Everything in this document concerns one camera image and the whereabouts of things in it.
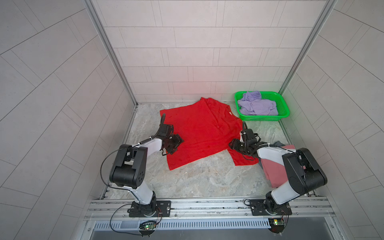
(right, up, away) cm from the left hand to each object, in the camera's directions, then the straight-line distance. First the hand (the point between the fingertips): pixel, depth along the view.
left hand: (184, 141), depth 94 cm
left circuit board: (-13, -31, -29) cm, 45 cm away
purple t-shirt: (+49, +25, +15) cm, 56 cm away
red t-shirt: (+16, +7, +14) cm, 22 cm away
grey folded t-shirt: (+60, -1, -1) cm, 60 cm away
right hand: (+29, -3, 0) cm, 30 cm away
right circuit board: (+46, -34, -26) cm, 63 cm away
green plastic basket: (+70, +23, +12) cm, 74 cm away
